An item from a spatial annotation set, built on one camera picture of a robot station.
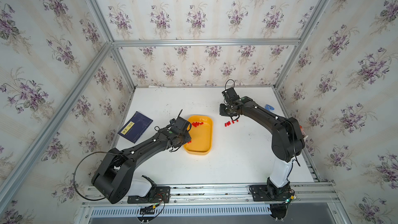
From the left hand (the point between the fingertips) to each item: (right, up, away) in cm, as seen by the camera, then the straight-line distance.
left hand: (190, 139), depth 87 cm
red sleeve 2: (+22, +6, +12) cm, 26 cm away
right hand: (+20, +15, +7) cm, 26 cm away
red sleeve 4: (+28, +8, +14) cm, 32 cm away
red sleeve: (+4, +7, +12) cm, 14 cm away
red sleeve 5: (+31, +9, +15) cm, 35 cm away
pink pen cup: (+62, +4, -3) cm, 63 cm away
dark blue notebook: (-35, +5, +9) cm, 37 cm away
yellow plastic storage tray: (+7, 0, +9) cm, 11 cm away
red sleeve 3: (+25, +7, +13) cm, 29 cm away
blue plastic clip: (+54, +17, +21) cm, 60 cm away
